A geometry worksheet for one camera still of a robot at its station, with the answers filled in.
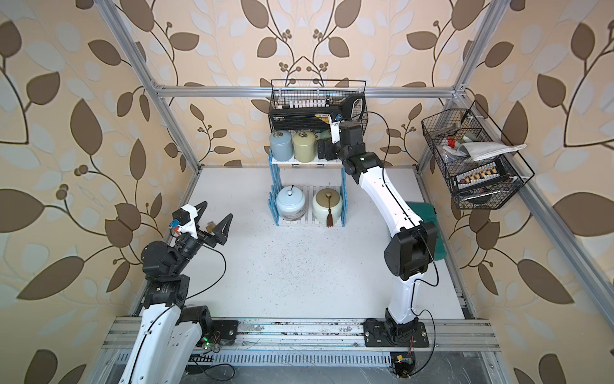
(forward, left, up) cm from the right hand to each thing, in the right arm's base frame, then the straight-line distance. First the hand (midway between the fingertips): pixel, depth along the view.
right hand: (331, 138), depth 83 cm
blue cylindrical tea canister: (-4, +17, 0) cm, 17 cm away
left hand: (-27, +35, -3) cm, 44 cm away
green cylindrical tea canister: (0, +2, +2) cm, 3 cm away
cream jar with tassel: (-13, +2, -22) cm, 26 cm away
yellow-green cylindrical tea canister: (-5, +9, +1) cm, 11 cm away
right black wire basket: (+2, -41, 0) cm, 41 cm away
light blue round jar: (-12, +16, -22) cm, 29 cm away
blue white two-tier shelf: (-3, +22, -19) cm, 30 cm away
